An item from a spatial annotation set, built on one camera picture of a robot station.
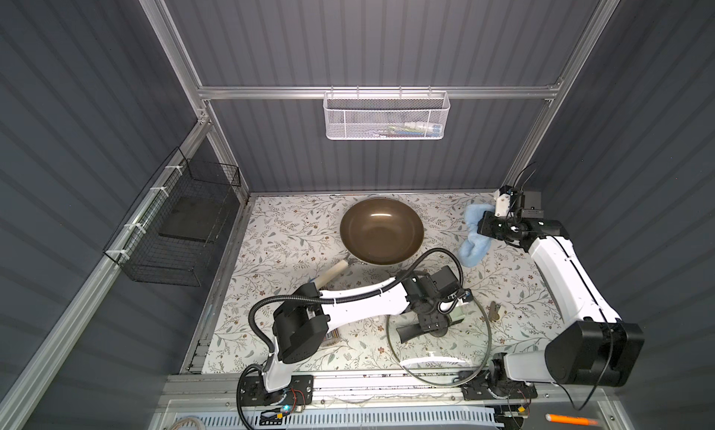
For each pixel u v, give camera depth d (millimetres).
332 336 788
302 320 486
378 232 1061
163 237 708
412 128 914
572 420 689
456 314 819
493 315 850
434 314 684
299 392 722
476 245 777
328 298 474
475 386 737
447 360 788
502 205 732
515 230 579
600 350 464
